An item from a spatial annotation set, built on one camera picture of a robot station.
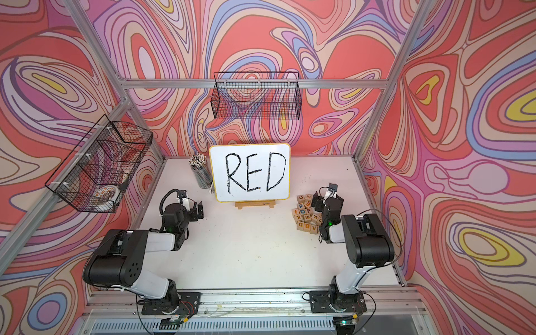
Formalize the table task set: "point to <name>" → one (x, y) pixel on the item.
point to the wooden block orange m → (308, 203)
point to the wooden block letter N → (308, 197)
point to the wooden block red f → (294, 212)
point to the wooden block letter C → (301, 199)
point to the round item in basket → (107, 191)
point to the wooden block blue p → (301, 206)
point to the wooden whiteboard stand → (240, 204)
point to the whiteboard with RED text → (252, 172)
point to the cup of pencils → (202, 169)
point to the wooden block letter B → (307, 227)
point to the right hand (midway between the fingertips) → (326, 197)
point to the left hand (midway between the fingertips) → (193, 202)
